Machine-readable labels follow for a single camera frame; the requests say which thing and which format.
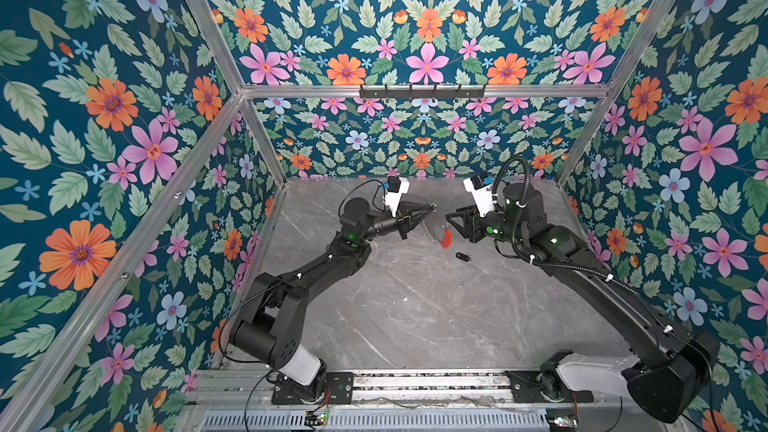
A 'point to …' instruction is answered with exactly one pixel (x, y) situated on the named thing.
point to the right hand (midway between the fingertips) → (453, 210)
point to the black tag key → (462, 257)
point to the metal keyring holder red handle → (447, 239)
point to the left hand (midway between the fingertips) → (435, 205)
